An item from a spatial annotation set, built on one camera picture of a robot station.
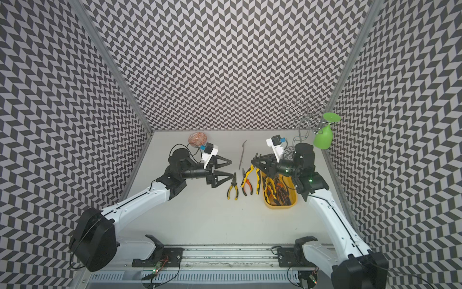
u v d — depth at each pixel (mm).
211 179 621
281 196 857
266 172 630
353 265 381
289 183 937
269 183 921
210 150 621
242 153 1069
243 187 935
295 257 726
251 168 681
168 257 708
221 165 707
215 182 622
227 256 740
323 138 842
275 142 604
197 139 1118
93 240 403
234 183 937
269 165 627
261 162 660
